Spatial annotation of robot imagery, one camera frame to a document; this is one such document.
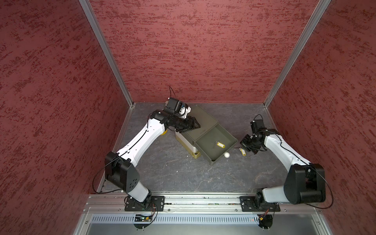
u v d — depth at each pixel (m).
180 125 0.67
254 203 0.73
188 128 0.68
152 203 0.73
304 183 0.42
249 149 0.77
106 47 0.87
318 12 0.73
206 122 0.89
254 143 0.72
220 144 0.81
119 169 0.42
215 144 0.81
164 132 1.03
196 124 0.74
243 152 0.86
